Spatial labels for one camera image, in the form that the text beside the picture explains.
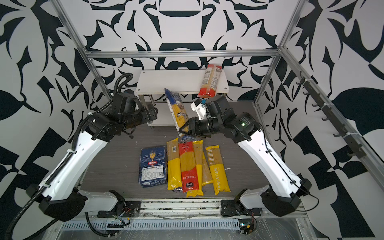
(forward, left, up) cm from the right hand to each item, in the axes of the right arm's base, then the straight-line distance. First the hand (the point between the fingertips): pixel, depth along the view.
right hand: (182, 129), depth 59 cm
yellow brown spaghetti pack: (-9, +6, -32) cm, 33 cm away
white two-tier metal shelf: (+50, +22, -16) cm, 57 cm away
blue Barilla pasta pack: (-4, +17, -31) cm, 36 cm away
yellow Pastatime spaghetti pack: (-6, -18, -36) cm, 41 cm away
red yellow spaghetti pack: (-8, -2, -32) cm, 33 cm away
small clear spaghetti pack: (-6, -11, -36) cm, 38 cm away
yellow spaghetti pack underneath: (+5, -7, -32) cm, 33 cm away
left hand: (+12, +16, -2) cm, 20 cm away
